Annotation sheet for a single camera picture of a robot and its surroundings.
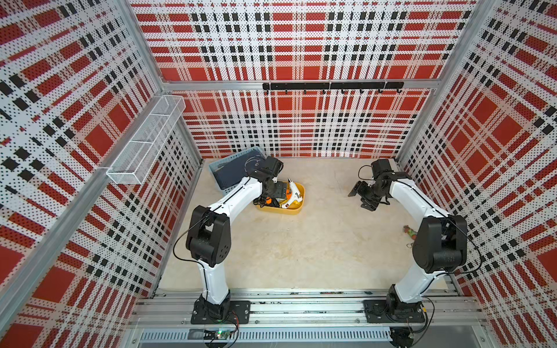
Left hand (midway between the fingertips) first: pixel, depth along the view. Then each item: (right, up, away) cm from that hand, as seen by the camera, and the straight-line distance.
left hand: (277, 190), depth 93 cm
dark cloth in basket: (-26, +9, +19) cm, 33 cm away
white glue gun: (+8, -3, +5) cm, 10 cm away
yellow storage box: (+7, -8, +2) cm, 11 cm away
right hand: (+34, -3, -3) cm, 34 cm away
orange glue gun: (-3, -6, +3) cm, 7 cm away
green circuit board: (-17, -46, -24) cm, 54 cm away
